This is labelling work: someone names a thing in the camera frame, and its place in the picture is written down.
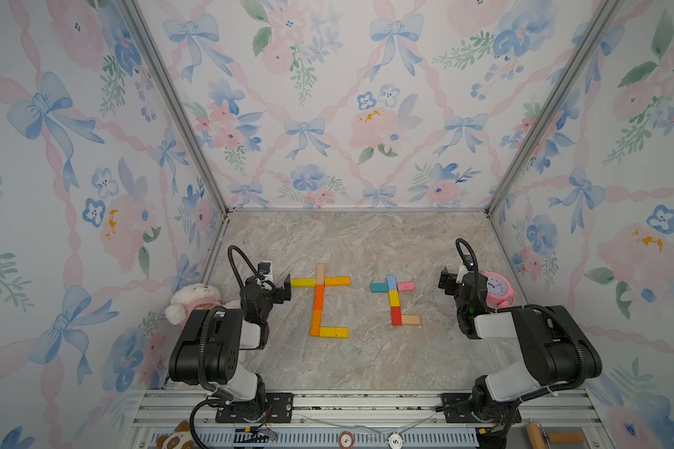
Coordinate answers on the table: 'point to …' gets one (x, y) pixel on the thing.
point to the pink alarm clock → (499, 293)
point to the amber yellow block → (337, 281)
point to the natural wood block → (320, 274)
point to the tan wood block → (411, 320)
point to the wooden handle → (536, 439)
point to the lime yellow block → (302, 283)
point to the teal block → (381, 287)
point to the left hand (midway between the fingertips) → (276, 273)
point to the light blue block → (392, 282)
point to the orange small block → (315, 324)
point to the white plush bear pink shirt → (196, 296)
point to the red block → (396, 315)
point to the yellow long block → (340, 333)
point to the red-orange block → (319, 293)
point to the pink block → (406, 286)
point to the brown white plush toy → (181, 438)
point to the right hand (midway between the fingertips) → (463, 269)
